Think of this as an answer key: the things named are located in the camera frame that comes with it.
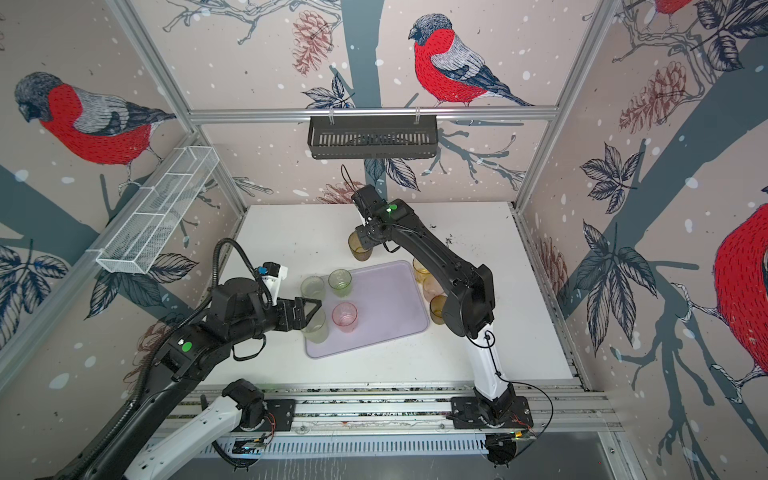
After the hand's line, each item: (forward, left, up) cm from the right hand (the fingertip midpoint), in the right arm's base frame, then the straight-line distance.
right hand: (368, 238), depth 88 cm
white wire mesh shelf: (-4, +55, +15) cm, 57 cm away
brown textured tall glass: (-5, +2, 0) cm, 6 cm away
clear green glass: (-6, +10, -14) cm, 19 cm away
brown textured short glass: (-13, -21, -15) cm, 29 cm away
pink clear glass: (-17, +7, -17) cm, 25 cm away
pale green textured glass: (-9, +18, -14) cm, 25 cm away
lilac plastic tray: (-10, -7, -22) cm, 25 cm away
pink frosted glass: (-6, -20, -18) cm, 28 cm away
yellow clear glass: (-3, -16, -13) cm, 21 cm away
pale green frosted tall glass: (-26, +12, -6) cm, 29 cm away
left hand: (-25, +11, +5) cm, 28 cm away
